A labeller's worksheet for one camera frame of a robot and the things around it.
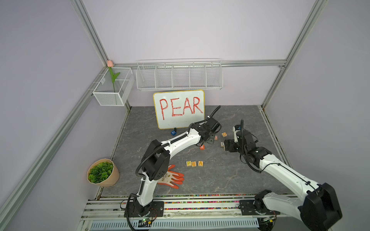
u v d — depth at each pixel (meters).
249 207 0.74
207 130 0.68
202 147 0.96
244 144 0.63
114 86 0.89
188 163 0.89
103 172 0.75
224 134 1.02
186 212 0.74
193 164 0.89
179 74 0.96
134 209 0.69
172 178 0.83
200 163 0.89
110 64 0.90
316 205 0.40
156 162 0.50
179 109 0.99
